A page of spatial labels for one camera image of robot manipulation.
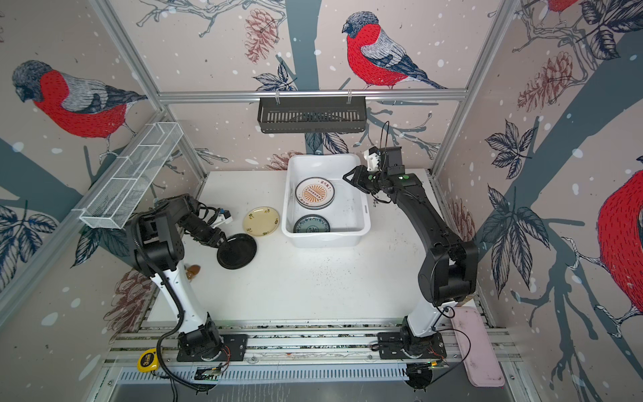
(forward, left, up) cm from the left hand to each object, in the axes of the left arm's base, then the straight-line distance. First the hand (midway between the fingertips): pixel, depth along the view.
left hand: (219, 245), depth 94 cm
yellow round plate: (+13, -13, -2) cm, 18 cm away
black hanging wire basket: (+49, -36, +26) cm, 66 cm away
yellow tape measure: (-37, +10, 0) cm, 38 cm away
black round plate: (-3, -8, 0) cm, 8 cm away
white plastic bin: (+14, -51, -1) cm, 53 cm away
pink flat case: (-39, -85, +1) cm, 94 cm away
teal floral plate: (+11, -36, -1) cm, 37 cm away
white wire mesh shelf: (+2, +24, +27) cm, 36 cm away
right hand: (+11, -48, +25) cm, 55 cm away
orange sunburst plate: (+26, -36, +1) cm, 44 cm away
